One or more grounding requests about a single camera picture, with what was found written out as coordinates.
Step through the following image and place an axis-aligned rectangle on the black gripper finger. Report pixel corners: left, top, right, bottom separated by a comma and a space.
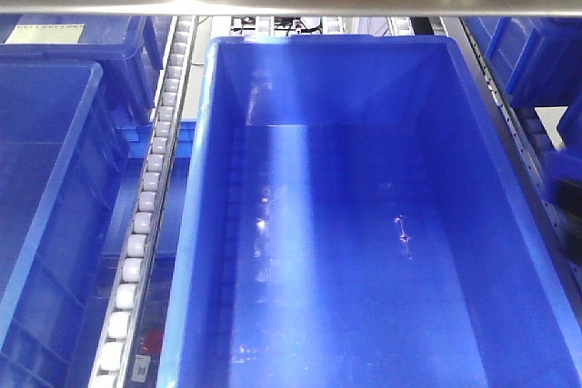
557, 178, 582, 253

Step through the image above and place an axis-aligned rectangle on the blue bin with paper label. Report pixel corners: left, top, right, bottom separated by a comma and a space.
0, 15, 160, 128

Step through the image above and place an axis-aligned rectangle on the large blue plastic bin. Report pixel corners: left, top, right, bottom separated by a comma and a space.
156, 35, 582, 388
463, 15, 582, 107
0, 59, 126, 388

